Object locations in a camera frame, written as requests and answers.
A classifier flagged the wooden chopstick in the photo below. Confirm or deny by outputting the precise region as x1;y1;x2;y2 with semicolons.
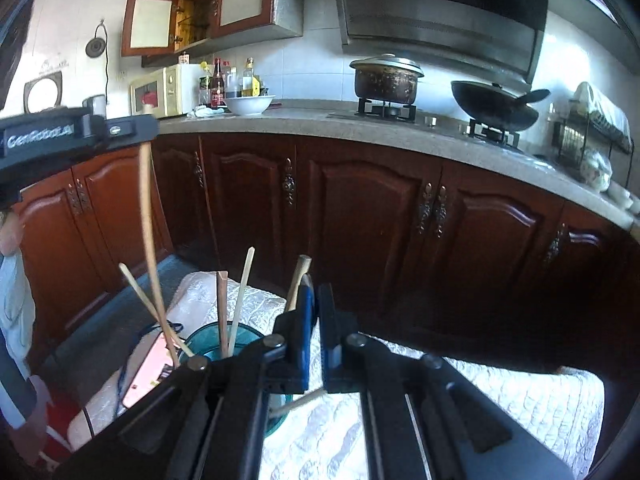
216;271;229;359
269;388;326;418
118;263;194;358
227;246;255;358
139;141;180;368
284;255;312;312

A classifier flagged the left hand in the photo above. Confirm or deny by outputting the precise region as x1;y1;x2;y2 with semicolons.
0;210;24;257

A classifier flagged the white microwave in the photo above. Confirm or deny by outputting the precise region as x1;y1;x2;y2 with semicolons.
129;64;204;119

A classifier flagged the white floral cup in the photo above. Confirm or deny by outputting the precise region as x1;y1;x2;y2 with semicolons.
177;320;294;438

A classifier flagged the white quilted cloth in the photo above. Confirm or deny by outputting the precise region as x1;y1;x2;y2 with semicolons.
56;285;572;479

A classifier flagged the brown glass bottle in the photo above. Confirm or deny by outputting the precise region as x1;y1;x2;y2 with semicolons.
210;58;224;108

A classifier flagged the white bowl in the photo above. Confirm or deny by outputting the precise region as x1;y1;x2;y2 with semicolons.
224;96;273;116

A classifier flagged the yellow oil bottle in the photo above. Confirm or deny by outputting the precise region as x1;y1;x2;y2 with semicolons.
242;58;260;96

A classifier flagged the dark cooking pot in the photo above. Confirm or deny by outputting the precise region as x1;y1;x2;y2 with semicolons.
349;53;424;105

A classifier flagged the black wok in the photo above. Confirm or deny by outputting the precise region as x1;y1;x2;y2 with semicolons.
450;80;551;132

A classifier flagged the black dish rack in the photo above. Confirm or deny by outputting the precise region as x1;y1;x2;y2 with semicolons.
552;81;634;185

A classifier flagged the steel range hood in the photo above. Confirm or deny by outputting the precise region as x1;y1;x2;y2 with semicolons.
336;0;548;89

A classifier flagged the wooden wall cabinet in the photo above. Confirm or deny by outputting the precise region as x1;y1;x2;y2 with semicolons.
120;0;304;67

